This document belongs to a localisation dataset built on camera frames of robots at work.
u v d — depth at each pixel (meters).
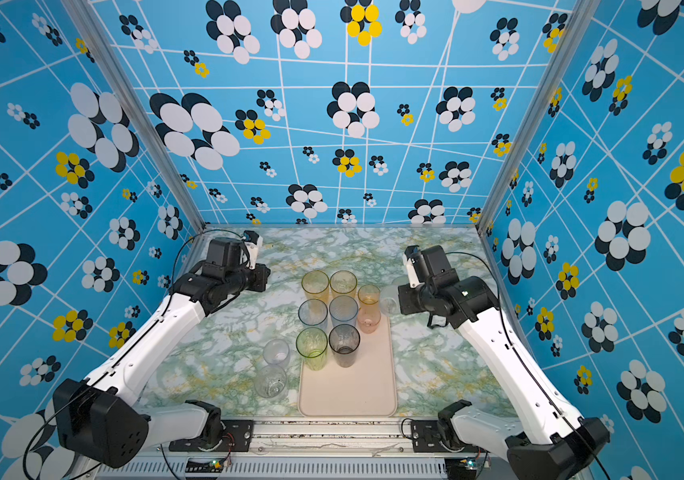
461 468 0.70
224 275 0.60
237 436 0.74
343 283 0.91
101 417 0.38
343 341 0.75
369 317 0.92
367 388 0.81
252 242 0.71
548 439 0.37
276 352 0.87
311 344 0.82
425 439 0.73
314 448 0.72
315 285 0.94
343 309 0.87
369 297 0.95
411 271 0.57
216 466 0.70
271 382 0.82
